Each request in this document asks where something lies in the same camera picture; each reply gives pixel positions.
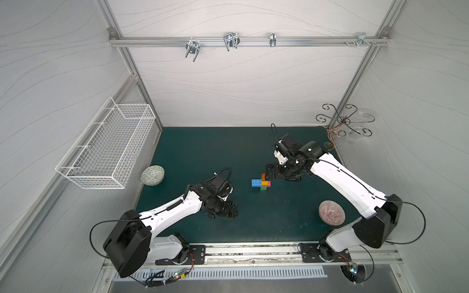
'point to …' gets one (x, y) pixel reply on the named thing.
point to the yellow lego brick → (264, 182)
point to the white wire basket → (105, 155)
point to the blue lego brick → (256, 183)
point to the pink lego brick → (269, 185)
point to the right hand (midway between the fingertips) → (274, 176)
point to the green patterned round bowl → (152, 175)
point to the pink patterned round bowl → (331, 213)
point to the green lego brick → (263, 188)
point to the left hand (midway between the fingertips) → (231, 214)
